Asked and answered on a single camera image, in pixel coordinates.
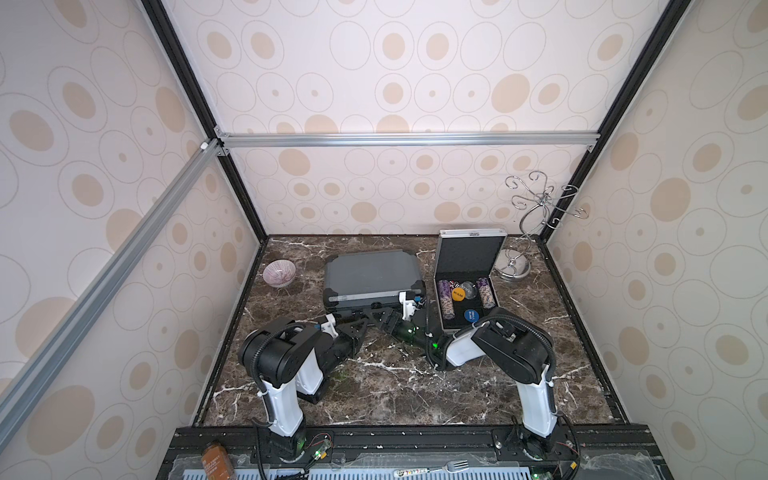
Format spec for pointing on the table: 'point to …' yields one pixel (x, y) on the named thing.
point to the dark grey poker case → (370, 277)
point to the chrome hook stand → (542, 207)
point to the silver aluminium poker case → (465, 260)
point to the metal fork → (449, 467)
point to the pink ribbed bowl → (279, 273)
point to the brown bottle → (216, 462)
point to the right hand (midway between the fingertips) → (382, 314)
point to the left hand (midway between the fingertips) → (379, 322)
